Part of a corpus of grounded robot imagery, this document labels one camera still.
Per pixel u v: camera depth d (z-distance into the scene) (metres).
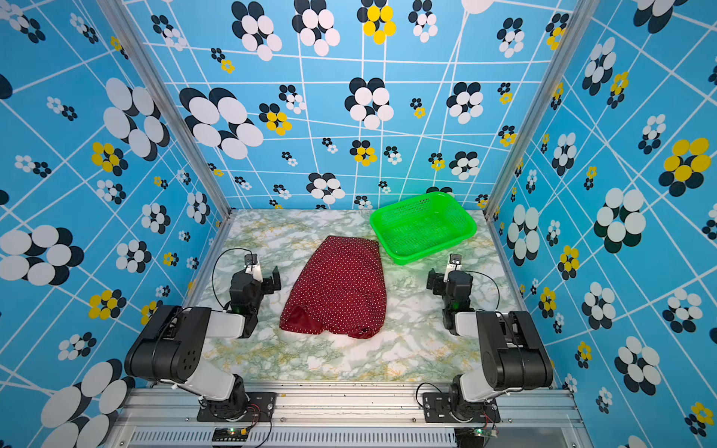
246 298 0.72
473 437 0.69
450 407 0.72
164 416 0.75
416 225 1.16
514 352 0.44
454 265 0.80
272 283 0.87
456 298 0.72
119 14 0.69
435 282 0.86
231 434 0.72
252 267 0.79
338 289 0.95
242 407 0.68
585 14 0.68
